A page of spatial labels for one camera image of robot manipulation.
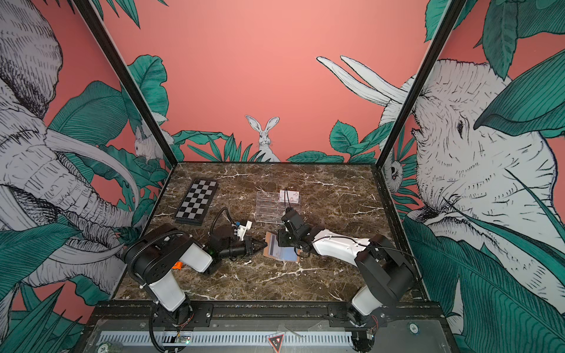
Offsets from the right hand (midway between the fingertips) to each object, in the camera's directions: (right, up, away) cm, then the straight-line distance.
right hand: (276, 235), depth 87 cm
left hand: (-3, -3, -2) cm, 5 cm away
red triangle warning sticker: (+1, -30, -18) cm, 35 cm away
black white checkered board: (-38, +12, +14) cm, 42 cm away
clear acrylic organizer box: (-3, +11, +17) cm, 21 cm away
